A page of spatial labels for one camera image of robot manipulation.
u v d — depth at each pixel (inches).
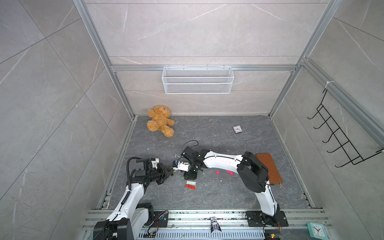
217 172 34.9
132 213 19.4
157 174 28.4
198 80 39.7
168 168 31.3
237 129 43.1
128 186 22.1
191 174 30.7
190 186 33.0
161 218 28.7
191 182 33.8
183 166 31.2
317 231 27.0
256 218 28.9
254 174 20.0
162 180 29.4
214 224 27.5
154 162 31.3
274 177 34.0
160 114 42.9
